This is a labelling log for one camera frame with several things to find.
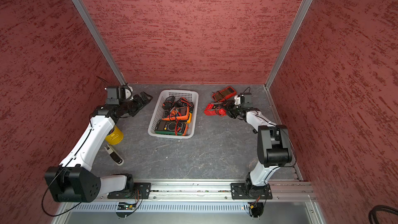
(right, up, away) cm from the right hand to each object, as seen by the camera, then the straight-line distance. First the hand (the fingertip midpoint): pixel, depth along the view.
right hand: (220, 108), depth 93 cm
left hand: (-40, +3, -13) cm, 42 cm away
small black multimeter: (-33, +3, +5) cm, 33 cm away
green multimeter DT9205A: (-30, -11, -5) cm, 32 cm away
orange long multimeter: (-26, -3, -1) cm, 26 cm away
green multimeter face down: (-24, +3, +8) cm, 26 cm away
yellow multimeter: (-19, -6, +4) cm, 20 cm away
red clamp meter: (-5, -1, +4) cm, 6 cm away
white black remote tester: (-56, -26, -12) cm, 63 cm away
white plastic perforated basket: (-40, -2, +2) cm, 40 cm away
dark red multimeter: (+4, +8, +17) cm, 20 cm away
